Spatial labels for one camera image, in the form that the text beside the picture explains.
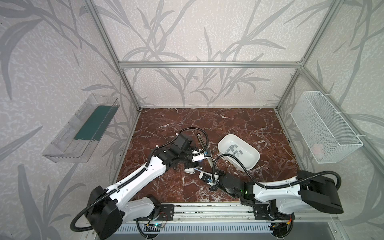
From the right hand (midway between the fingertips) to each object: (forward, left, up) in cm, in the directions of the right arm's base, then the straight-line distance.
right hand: (203, 165), depth 76 cm
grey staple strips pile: (+16, -19, -14) cm, 28 cm away
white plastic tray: (+20, -19, -14) cm, 31 cm away
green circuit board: (-25, +23, -14) cm, 37 cm away
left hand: (+7, +1, +3) cm, 7 cm away
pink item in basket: (+6, -57, +7) cm, 58 cm away
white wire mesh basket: (+4, -53, +20) cm, 57 cm away
